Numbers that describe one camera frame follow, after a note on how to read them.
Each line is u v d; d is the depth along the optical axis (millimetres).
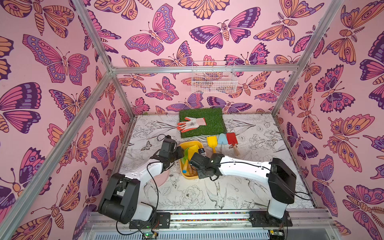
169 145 704
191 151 969
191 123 1095
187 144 997
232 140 1034
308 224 745
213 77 948
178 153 812
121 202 427
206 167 624
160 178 895
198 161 634
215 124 1128
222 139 1054
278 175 512
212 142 1025
